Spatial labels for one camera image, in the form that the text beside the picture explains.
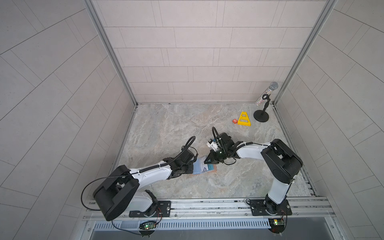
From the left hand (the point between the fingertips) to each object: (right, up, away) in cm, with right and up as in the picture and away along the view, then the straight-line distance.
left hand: (193, 167), depth 87 cm
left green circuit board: (-18, -17, -23) cm, 34 cm away
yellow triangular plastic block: (+36, +27, +21) cm, 50 cm away
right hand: (+7, +3, -2) cm, 8 cm away
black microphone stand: (+50, +30, +21) cm, 62 cm away
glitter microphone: (+48, +48, +1) cm, 68 cm away
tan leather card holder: (+4, +1, -4) cm, 6 cm away
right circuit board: (+40, -20, -19) cm, 49 cm away
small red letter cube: (+29, +26, +18) cm, 43 cm away
